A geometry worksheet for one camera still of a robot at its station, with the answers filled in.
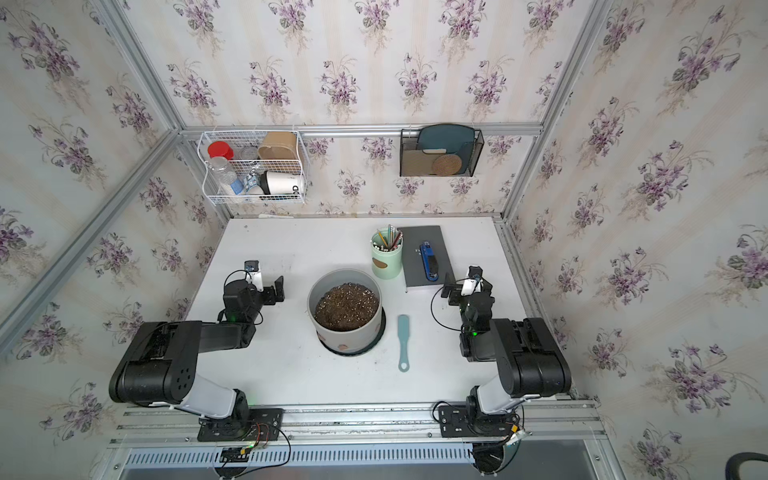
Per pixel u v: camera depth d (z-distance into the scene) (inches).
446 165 38.3
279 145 34.5
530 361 17.8
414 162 38.7
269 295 33.1
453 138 36.9
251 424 28.3
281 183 36.6
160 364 17.7
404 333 34.8
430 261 38.4
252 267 31.5
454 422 28.7
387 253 35.6
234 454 28.1
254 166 36.8
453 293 32.3
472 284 30.4
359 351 32.3
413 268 39.5
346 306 33.0
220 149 36.2
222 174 35.6
